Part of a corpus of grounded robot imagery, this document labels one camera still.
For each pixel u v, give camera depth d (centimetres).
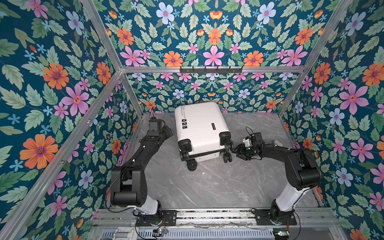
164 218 73
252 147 83
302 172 50
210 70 93
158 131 70
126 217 75
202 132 82
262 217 73
